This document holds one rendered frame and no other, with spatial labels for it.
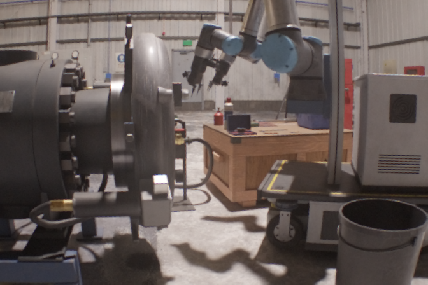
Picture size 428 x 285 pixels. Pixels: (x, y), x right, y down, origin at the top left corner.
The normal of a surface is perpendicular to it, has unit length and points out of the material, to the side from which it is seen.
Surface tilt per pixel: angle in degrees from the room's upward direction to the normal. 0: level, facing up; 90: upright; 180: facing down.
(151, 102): 71
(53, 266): 90
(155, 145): 89
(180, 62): 90
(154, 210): 112
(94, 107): 52
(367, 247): 93
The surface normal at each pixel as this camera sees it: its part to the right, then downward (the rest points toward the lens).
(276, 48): -0.65, 0.16
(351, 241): -0.91, 0.10
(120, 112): 0.24, -0.29
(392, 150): -0.31, 0.10
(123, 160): 0.25, 0.41
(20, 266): 0.26, 0.10
